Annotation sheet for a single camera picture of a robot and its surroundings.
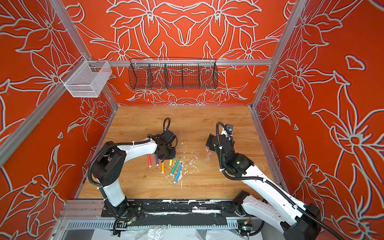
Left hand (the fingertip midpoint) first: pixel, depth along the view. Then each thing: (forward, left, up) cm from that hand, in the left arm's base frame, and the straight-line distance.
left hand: (174, 156), depth 92 cm
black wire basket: (+44, +4, +31) cm, 54 cm away
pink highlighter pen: (-4, +15, 0) cm, 16 cm away
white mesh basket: (+33, +58, +32) cm, 74 cm away
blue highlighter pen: (-11, -4, +1) cm, 12 cm away
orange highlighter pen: (-8, +6, +1) cm, 10 cm away
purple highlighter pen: (-6, +9, +1) cm, 11 cm away
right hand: (+2, -23, +22) cm, 32 cm away
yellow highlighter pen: (-5, +1, +2) cm, 5 cm away
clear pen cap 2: (-1, -21, +1) cm, 21 cm away
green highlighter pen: (-7, -1, 0) cm, 8 cm away
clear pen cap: (+2, -22, +1) cm, 23 cm away
